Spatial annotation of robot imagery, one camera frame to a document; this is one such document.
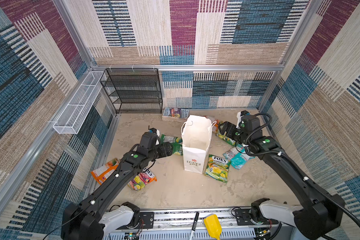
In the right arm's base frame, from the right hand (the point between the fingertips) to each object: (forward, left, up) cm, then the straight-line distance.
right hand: (224, 131), depth 79 cm
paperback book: (+32, +27, -21) cm, 47 cm away
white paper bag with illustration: (+9, +13, -13) cm, 21 cm away
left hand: (-5, +29, -5) cm, 30 cm away
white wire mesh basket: (0, +73, +11) cm, 74 cm away
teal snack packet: (-4, -12, -20) cm, 24 cm away
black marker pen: (-39, +18, -23) cm, 49 cm away
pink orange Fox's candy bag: (-16, +43, -19) cm, 50 cm away
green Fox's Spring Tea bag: (-12, +2, -20) cm, 24 cm away
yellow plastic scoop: (-39, +9, -22) cm, 46 cm away
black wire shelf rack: (+44, +56, -6) cm, 71 cm away
